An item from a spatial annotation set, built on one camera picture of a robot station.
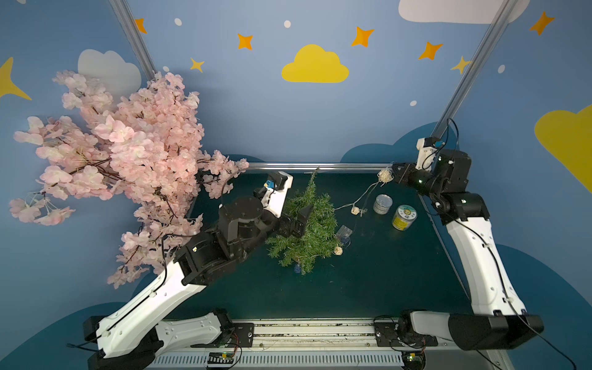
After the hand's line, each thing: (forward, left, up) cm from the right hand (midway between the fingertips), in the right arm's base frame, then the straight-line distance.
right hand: (397, 163), depth 70 cm
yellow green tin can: (+2, -14, -32) cm, 35 cm away
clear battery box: (-3, +11, -39) cm, 40 cm away
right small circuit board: (-47, -9, -43) cm, 64 cm away
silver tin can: (+12, -7, -35) cm, 38 cm away
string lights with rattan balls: (-5, +8, -16) cm, 19 cm away
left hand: (-18, +31, +5) cm, 36 cm away
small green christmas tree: (-20, +22, -15) cm, 33 cm away
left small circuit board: (-50, +53, -41) cm, 84 cm away
